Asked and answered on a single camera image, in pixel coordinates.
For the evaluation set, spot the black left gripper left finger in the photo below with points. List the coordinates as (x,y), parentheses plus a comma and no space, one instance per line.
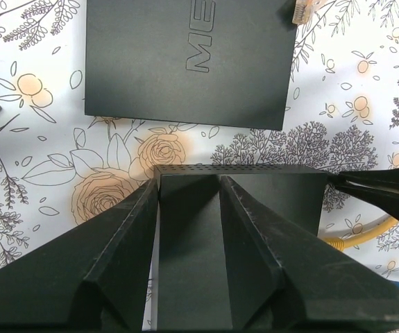
(91,278)

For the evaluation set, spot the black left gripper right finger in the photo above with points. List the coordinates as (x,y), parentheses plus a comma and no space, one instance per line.
(282,277)

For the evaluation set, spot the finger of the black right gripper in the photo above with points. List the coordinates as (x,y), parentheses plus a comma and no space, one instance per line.
(377,187)

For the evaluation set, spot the black network switch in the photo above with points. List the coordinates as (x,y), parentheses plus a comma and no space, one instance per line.
(224,63)
(190,284)

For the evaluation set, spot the floral patterned table mat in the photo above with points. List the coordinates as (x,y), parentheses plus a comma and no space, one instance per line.
(60,167)

